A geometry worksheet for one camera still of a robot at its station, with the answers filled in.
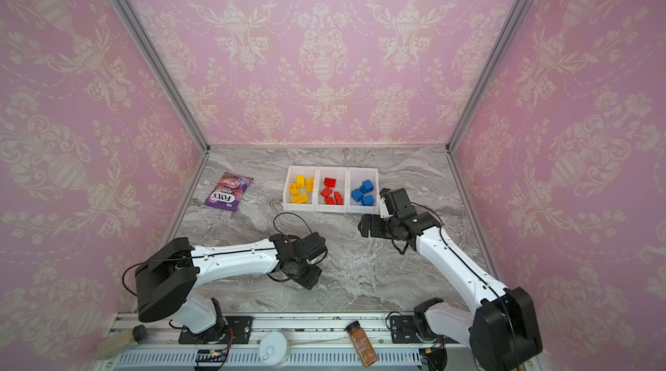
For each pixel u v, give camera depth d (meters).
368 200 1.00
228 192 1.02
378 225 0.74
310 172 1.06
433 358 0.72
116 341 0.71
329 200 1.00
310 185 1.05
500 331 0.39
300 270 0.70
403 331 0.73
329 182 1.06
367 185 1.02
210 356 0.73
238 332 0.74
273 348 0.67
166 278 0.46
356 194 1.00
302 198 1.00
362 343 0.69
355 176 1.05
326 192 1.05
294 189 1.03
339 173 1.07
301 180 1.06
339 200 1.00
